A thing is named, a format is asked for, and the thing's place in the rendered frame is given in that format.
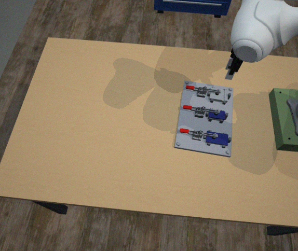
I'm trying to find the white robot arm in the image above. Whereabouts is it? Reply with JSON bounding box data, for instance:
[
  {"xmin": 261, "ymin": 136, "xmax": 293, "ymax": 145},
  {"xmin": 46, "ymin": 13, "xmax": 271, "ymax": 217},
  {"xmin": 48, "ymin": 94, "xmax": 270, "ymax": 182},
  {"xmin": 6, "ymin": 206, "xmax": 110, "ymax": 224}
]
[{"xmin": 231, "ymin": 0, "xmax": 298, "ymax": 136}]

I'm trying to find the toggle clamp with red handle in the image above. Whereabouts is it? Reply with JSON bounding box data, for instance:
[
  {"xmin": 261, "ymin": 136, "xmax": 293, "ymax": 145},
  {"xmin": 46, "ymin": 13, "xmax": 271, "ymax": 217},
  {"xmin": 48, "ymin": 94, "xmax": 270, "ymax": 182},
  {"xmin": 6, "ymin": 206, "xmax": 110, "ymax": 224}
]
[
  {"xmin": 180, "ymin": 128, "xmax": 218, "ymax": 141},
  {"xmin": 186, "ymin": 86, "xmax": 221, "ymax": 97},
  {"xmin": 183, "ymin": 105, "xmax": 220, "ymax": 118}
]

